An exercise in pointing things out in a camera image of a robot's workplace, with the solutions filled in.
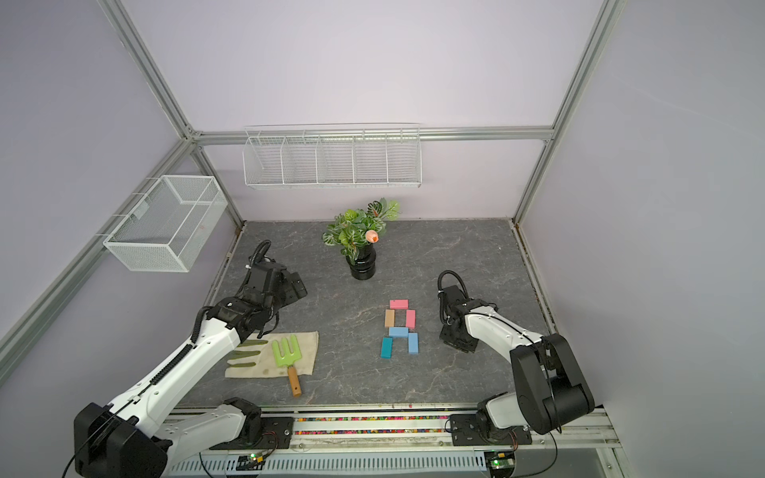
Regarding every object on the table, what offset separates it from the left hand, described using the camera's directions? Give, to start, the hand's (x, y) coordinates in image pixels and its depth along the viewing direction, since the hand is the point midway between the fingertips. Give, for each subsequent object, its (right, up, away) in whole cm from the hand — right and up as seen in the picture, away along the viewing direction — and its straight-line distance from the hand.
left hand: (288, 288), depth 81 cm
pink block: (+31, -7, +16) cm, 35 cm away
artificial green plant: (+18, +17, +1) cm, 25 cm away
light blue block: (+31, -14, +9) cm, 35 cm away
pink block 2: (+34, -11, +12) cm, 38 cm away
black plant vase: (+19, +6, +18) cm, 27 cm away
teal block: (+27, -18, +6) cm, 33 cm away
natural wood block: (+28, -11, +12) cm, 32 cm away
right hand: (+48, -16, +9) cm, 51 cm away
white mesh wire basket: (-34, +17, +2) cm, 38 cm away
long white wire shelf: (+9, +42, +18) cm, 47 cm away
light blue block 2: (+35, -18, +8) cm, 40 cm away
